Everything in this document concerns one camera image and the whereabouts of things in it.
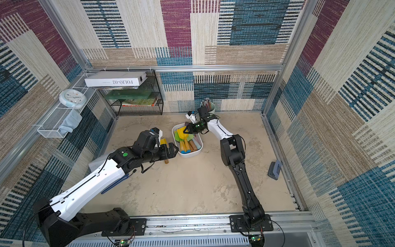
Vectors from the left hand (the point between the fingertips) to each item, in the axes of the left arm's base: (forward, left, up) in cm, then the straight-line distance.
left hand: (172, 150), depth 75 cm
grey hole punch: (-3, -55, -17) cm, 57 cm away
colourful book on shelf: (+36, +25, -1) cm, 44 cm away
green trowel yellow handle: (+20, +1, -17) cm, 26 cm away
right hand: (+25, -3, -16) cm, 29 cm away
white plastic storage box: (+14, -6, -16) cm, 22 cm away
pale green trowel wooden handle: (+12, -9, -15) cm, 21 cm away
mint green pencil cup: (+34, -22, -6) cm, 41 cm away
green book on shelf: (+38, +30, +4) cm, 49 cm away
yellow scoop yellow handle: (+21, -3, -17) cm, 27 cm away
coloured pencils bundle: (+38, -18, -3) cm, 42 cm away
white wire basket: (+10, +51, +12) cm, 53 cm away
